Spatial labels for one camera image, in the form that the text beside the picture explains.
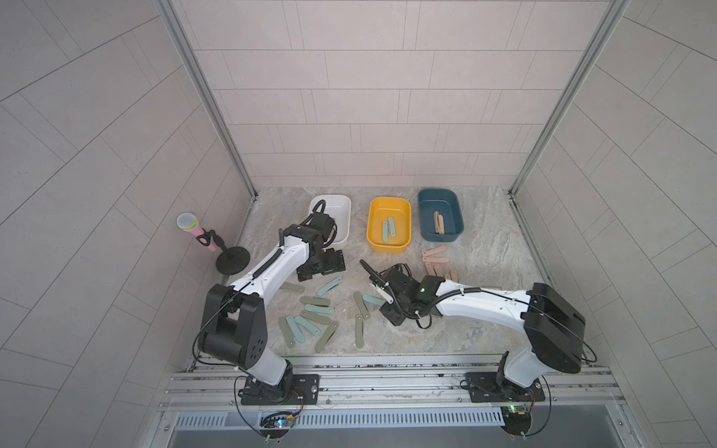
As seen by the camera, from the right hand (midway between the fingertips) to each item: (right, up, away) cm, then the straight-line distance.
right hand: (388, 309), depth 83 cm
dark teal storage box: (+25, +33, +28) cm, 50 cm away
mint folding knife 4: (-5, +2, +3) cm, 6 cm away
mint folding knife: (0, +22, +19) cm, 29 cm away
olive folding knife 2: (-23, +1, +4) cm, 23 cm away
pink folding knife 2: (+21, +25, +22) cm, 40 cm away
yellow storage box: (+1, +25, +22) cm, 33 cm away
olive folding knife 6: (-19, -8, -4) cm, 21 cm away
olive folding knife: (-30, +5, +6) cm, 31 cm away
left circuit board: (-27, -20, -18) cm, 38 cm away
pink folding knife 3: (+17, +16, +16) cm, 28 cm away
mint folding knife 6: (-28, -5, -3) cm, 28 cm away
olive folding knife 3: (-8, 0, +2) cm, 8 cm away
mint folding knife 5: (-25, -4, -1) cm, 25 cm away
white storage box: (-18, +32, +24) cm, 44 cm away
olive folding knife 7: (-9, -5, -3) cm, 11 cm away
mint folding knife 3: (-19, +5, +6) cm, 20 cm away
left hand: (-17, +12, +3) cm, 21 cm away
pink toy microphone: (-56, +27, -6) cm, 63 cm away
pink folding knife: (+19, +26, +22) cm, 39 cm away
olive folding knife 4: (-22, -2, 0) cm, 22 cm away
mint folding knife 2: (+3, +24, +22) cm, 33 cm away
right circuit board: (+31, -21, -15) cm, 40 cm away
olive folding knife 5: (-32, -3, 0) cm, 32 cm away
